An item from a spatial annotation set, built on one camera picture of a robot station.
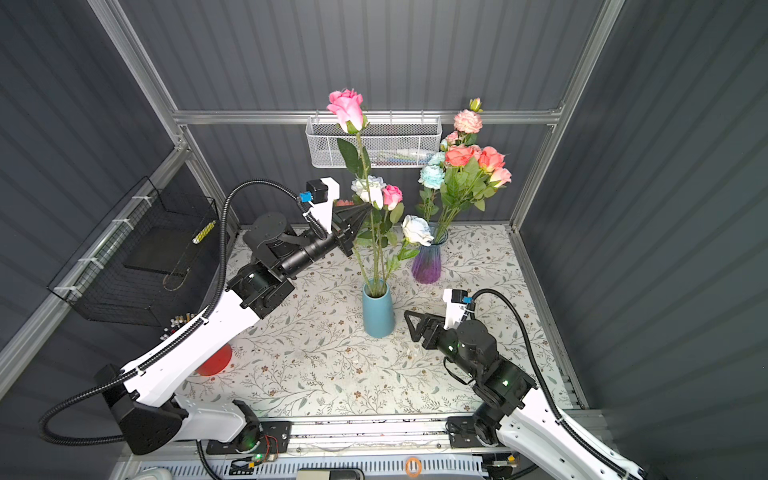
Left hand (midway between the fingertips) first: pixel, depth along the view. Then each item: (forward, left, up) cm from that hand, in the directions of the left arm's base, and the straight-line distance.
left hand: (370, 203), depth 58 cm
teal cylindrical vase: (-5, 0, -32) cm, 32 cm away
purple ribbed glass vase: (+14, -17, -37) cm, 43 cm away
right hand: (-11, -10, -26) cm, 30 cm away
